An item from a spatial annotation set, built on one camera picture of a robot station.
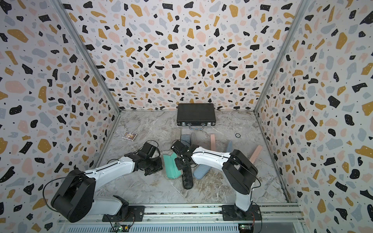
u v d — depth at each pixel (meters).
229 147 0.95
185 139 1.01
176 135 1.03
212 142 0.95
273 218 0.73
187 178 0.83
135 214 0.74
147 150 0.71
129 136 1.03
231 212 0.73
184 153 0.65
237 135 1.06
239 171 0.47
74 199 0.41
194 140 0.97
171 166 0.90
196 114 1.15
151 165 0.75
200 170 0.86
